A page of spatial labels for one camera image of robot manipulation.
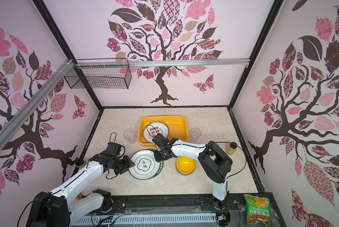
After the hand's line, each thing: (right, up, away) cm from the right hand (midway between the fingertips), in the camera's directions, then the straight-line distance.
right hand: (156, 157), depth 87 cm
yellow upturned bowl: (+18, -4, -2) cm, 19 cm away
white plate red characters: (-5, +17, +17) cm, 24 cm away
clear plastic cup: (+27, +14, +12) cm, 32 cm away
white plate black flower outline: (-8, -5, -2) cm, 9 cm away
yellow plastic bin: (+14, +19, +19) cm, 31 cm away
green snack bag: (+53, -21, -19) cm, 60 cm away
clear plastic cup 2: (-20, +13, +13) cm, 27 cm away
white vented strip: (+14, -27, -18) cm, 35 cm away
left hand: (-13, -5, -4) cm, 15 cm away
